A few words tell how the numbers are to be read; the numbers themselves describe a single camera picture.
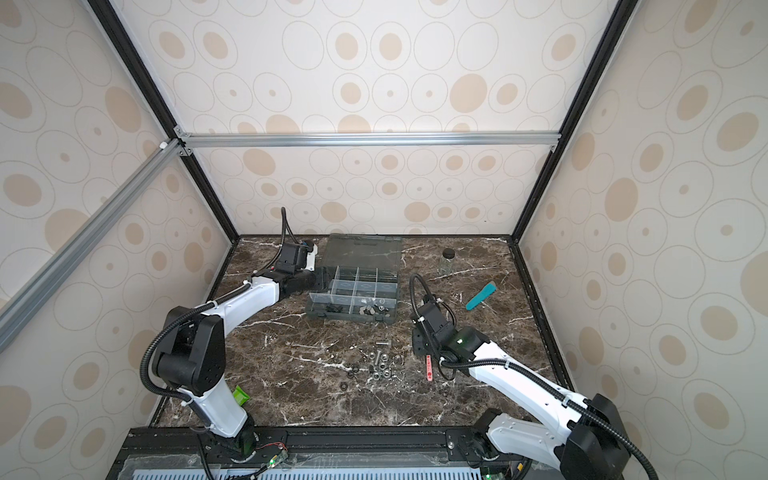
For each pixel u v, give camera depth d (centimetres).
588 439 39
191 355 47
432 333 59
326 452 73
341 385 83
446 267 104
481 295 103
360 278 105
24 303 52
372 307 97
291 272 73
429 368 85
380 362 87
